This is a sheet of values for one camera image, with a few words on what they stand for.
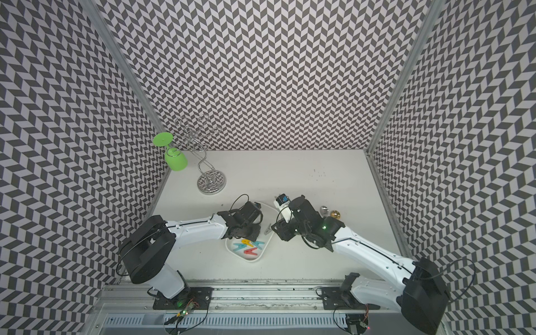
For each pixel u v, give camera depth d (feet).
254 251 2.75
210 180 3.43
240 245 2.77
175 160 2.84
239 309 2.37
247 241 2.77
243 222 2.27
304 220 1.90
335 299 2.48
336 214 3.00
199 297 2.34
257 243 2.77
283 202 2.23
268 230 2.90
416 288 1.26
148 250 1.46
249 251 2.74
